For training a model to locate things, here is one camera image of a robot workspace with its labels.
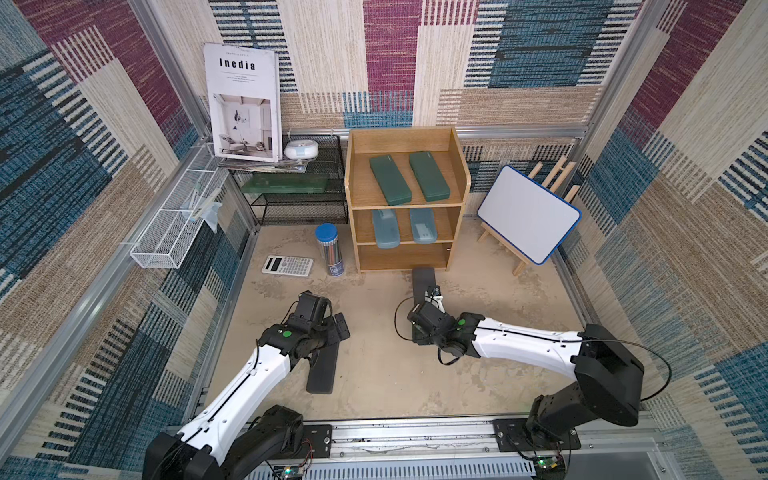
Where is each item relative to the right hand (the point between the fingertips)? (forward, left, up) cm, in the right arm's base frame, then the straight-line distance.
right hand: (421, 325), depth 86 cm
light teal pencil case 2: (+27, -2, +12) cm, 29 cm away
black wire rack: (+51, +41, -1) cm, 66 cm away
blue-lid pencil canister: (+23, +27, +12) cm, 38 cm away
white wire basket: (+22, +75, +13) cm, 80 cm away
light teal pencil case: (+27, +10, +12) cm, 31 cm away
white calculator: (+26, +45, -5) cm, 52 cm away
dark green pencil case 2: (+35, -3, +25) cm, 43 cm away
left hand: (-2, +24, +2) cm, 24 cm away
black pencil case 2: (+13, -1, +4) cm, 14 cm away
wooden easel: (+35, -40, +23) cm, 58 cm away
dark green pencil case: (+32, +8, +25) cm, 42 cm away
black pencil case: (-12, +28, -6) cm, 31 cm away
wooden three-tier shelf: (+28, +15, +25) cm, 40 cm away
